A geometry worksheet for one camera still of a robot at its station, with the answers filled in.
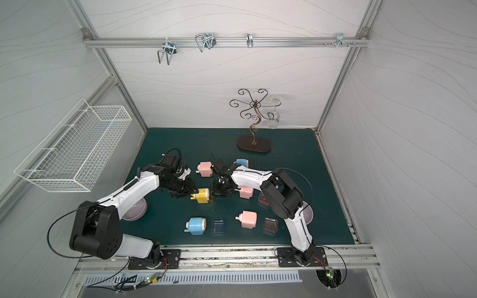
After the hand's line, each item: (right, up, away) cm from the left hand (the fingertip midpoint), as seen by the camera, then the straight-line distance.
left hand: (195, 193), depth 84 cm
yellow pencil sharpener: (+3, -2, 0) cm, 4 cm away
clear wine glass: (+39, +36, +19) cm, 56 cm away
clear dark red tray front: (+35, -14, -2) cm, 37 cm away
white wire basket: (-42, +18, -16) cm, 48 cm away
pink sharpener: (+3, +10, +9) cm, 14 cm away
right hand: (+8, -3, +6) cm, 10 cm away
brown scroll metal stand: (+25, +24, +27) cm, 44 cm away
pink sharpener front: (+25, -10, -6) cm, 27 cm away
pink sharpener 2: (+24, 0, +2) cm, 24 cm away
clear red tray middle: (+32, -5, +6) cm, 33 cm away
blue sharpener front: (+3, -11, -9) cm, 15 cm away
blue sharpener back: (+22, +13, +12) cm, 28 cm away
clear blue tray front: (+11, -14, -2) cm, 18 cm away
